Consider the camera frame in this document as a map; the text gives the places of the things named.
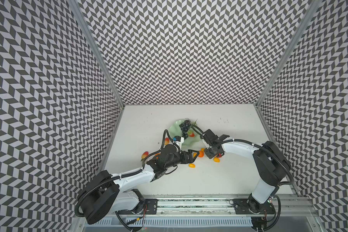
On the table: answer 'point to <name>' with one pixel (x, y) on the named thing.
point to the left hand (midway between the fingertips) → (194, 154)
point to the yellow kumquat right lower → (216, 160)
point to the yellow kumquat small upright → (194, 154)
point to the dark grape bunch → (184, 126)
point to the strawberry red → (192, 135)
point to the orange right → (201, 154)
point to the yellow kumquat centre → (192, 165)
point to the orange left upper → (157, 157)
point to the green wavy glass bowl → (175, 130)
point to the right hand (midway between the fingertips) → (212, 153)
